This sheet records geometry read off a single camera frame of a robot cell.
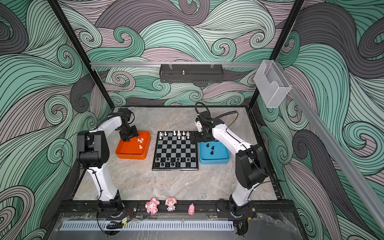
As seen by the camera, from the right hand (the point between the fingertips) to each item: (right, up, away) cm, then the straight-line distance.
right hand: (198, 139), depth 89 cm
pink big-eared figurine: (-24, -30, -17) cm, 43 cm away
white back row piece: (-25, +2, +12) cm, 28 cm away
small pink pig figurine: (-5, -33, -16) cm, 37 cm away
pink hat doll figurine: (-15, -29, -16) cm, 36 cm away
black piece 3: (+7, -5, +9) cm, 12 cm away
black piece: (+9, -9, +4) cm, 13 cm away
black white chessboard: (-15, -8, +4) cm, 17 cm away
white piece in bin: (-37, -6, +6) cm, 39 cm away
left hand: (-42, +1, +8) cm, 43 cm away
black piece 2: (+10, -7, +6) cm, 13 cm away
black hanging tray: (-4, +42, +6) cm, 43 cm away
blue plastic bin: (+15, -11, +5) cm, 19 cm away
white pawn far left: (-26, 0, +11) cm, 28 cm away
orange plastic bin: (-40, -7, +7) cm, 41 cm away
